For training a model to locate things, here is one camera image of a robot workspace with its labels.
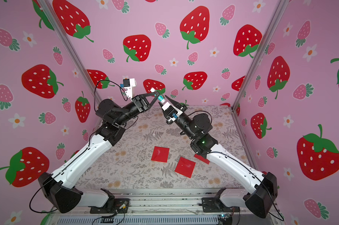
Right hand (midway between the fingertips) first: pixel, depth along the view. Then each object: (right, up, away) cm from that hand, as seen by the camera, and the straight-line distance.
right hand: (169, 96), depth 57 cm
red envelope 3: (+21, -36, +36) cm, 55 cm away
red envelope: (-8, -33, +38) cm, 51 cm away
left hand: (-4, 0, -3) cm, 5 cm away
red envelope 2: (+9, -40, +31) cm, 52 cm away
